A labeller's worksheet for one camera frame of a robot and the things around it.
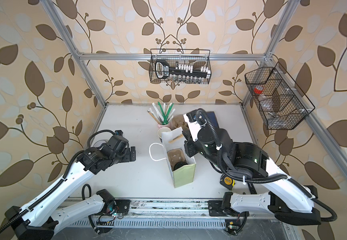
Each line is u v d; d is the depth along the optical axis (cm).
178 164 77
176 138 64
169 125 99
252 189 81
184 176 71
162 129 94
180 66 82
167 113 96
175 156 91
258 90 88
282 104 73
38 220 39
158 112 96
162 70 85
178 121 106
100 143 56
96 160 48
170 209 75
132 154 68
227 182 80
